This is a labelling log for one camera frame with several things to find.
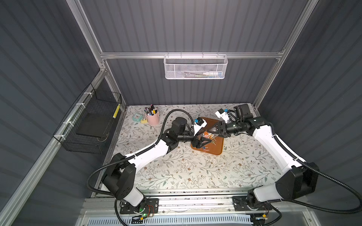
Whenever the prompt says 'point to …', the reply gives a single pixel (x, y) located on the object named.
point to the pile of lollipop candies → (205, 148)
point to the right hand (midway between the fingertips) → (212, 132)
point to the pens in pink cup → (150, 111)
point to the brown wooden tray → (216, 149)
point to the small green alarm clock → (137, 117)
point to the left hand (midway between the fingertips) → (210, 138)
